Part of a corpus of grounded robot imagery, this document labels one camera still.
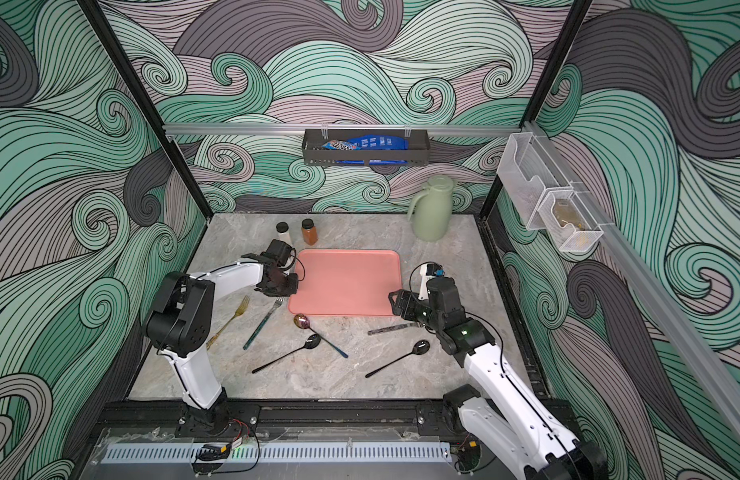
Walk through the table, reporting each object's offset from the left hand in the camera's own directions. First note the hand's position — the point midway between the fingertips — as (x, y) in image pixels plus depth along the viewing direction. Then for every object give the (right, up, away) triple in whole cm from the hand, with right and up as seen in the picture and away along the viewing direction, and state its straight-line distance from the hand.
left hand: (293, 287), depth 97 cm
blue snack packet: (+25, +47, -4) cm, 53 cm away
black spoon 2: (+40, -15, -12) cm, 45 cm away
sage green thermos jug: (+47, +26, +5) cm, 54 cm away
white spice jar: (-6, +17, +8) cm, 20 cm away
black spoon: (+8, -14, -11) cm, 20 cm away
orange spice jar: (+3, +19, +10) cm, 22 cm away
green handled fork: (-8, -10, -7) cm, 14 cm away
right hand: (+35, 0, -18) cm, 39 cm away
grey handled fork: (+25, -12, -9) cm, 29 cm away
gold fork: (-16, -6, -5) cm, 18 cm away
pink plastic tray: (+17, +1, +4) cm, 18 cm away
